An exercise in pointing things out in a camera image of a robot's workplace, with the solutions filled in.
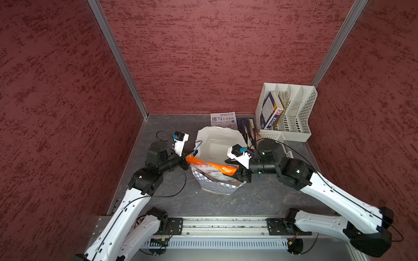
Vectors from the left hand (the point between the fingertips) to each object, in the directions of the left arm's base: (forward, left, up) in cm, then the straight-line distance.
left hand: (195, 154), depth 70 cm
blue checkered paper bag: (+16, -7, -17) cm, 25 cm away
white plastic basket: (+25, -51, -19) cm, 60 cm away
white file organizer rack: (+52, -63, -20) cm, 84 cm away
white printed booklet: (+45, -18, -25) cm, 54 cm away
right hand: (-8, -13, +2) cm, 16 cm away
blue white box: (+35, -44, -6) cm, 57 cm away
